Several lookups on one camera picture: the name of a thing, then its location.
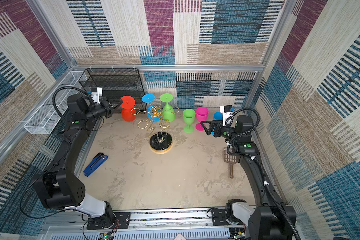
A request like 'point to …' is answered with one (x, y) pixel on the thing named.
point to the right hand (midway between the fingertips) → (207, 123)
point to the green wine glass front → (189, 115)
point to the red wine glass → (129, 112)
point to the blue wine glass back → (153, 112)
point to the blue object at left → (98, 160)
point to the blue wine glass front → (218, 116)
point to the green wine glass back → (168, 112)
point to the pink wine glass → (202, 114)
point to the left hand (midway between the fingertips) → (122, 98)
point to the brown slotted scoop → (230, 158)
